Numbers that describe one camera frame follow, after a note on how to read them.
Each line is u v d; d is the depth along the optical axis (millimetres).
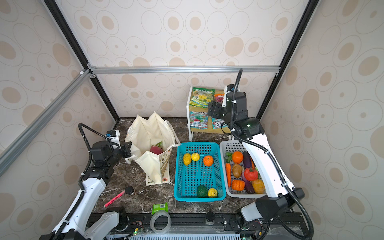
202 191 778
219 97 818
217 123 925
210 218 748
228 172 879
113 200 796
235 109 473
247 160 921
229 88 572
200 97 800
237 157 915
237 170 863
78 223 410
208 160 900
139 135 873
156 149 946
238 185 795
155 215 736
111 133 663
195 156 925
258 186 807
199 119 933
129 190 743
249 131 449
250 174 808
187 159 921
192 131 925
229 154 969
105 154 591
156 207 773
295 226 729
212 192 779
